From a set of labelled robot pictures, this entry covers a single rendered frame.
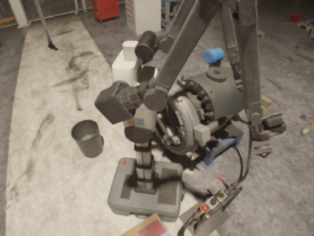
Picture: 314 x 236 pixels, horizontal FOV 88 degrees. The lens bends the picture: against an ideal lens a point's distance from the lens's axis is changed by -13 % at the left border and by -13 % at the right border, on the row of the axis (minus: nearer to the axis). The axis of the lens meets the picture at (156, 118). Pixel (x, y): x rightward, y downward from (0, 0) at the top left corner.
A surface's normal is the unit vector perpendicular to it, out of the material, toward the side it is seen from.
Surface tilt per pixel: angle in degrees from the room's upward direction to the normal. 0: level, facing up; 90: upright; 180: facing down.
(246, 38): 94
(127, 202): 0
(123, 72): 63
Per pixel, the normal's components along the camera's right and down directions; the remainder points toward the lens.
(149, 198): 0.00, -0.71
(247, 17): -0.13, 0.70
